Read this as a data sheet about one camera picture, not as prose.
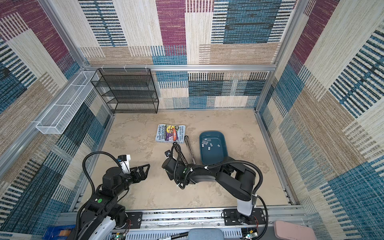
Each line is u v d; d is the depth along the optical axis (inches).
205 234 26.5
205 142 40.0
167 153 30.5
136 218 29.2
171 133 41.2
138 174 27.6
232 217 28.7
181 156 36.9
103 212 21.3
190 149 38.0
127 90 43.8
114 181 23.1
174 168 26.0
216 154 36.7
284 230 27.2
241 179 19.2
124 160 27.6
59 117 28.6
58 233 26.0
